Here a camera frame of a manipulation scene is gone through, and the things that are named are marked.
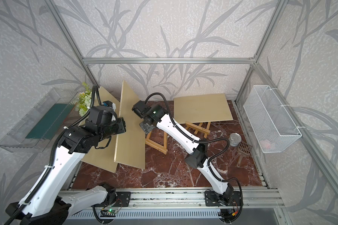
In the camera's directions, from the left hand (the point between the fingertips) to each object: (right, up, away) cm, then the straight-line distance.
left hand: (126, 122), depth 67 cm
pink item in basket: (+71, -12, +5) cm, 72 cm away
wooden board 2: (+44, +8, +44) cm, 62 cm away
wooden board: (-15, -20, +8) cm, 26 cm away
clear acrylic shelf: (-43, -7, -9) cm, 44 cm away
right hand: (+11, 0, +14) cm, 18 cm away
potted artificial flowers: (-28, +12, +12) cm, 32 cm away
